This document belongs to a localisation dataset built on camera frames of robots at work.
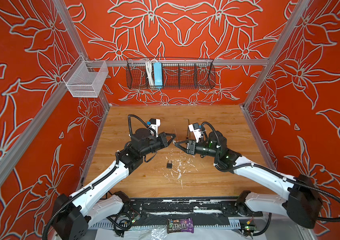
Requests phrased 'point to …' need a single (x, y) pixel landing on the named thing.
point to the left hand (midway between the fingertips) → (176, 135)
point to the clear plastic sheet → (152, 233)
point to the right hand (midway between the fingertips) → (174, 146)
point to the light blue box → (157, 75)
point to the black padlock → (169, 164)
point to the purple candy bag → (178, 225)
